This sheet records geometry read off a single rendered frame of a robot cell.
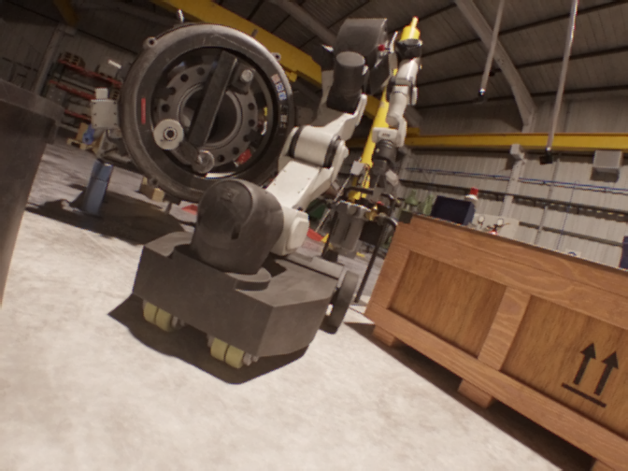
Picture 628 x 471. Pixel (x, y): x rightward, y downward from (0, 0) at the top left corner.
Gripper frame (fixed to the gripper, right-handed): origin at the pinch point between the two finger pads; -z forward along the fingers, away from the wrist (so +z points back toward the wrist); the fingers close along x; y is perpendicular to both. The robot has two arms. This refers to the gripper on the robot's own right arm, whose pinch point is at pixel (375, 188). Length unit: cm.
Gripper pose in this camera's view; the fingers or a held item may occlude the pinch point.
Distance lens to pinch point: 110.7
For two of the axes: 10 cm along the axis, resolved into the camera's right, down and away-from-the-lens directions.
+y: -9.0, -2.1, 3.8
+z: 3.2, -9.1, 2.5
